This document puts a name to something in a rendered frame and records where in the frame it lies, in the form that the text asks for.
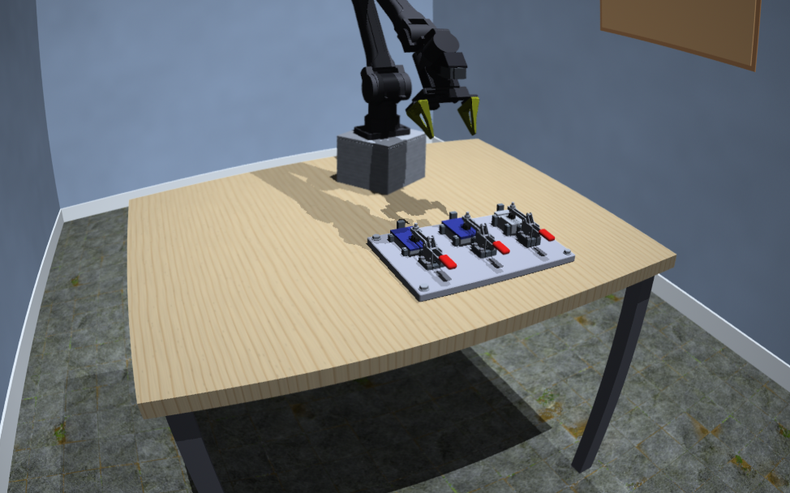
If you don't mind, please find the blue rectangular block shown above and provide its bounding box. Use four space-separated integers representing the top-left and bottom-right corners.
441 217 476 244
390 226 423 255

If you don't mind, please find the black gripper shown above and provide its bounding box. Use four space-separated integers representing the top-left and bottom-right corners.
406 87 479 139

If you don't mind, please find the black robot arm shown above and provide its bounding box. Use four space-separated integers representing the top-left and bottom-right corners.
351 0 467 140

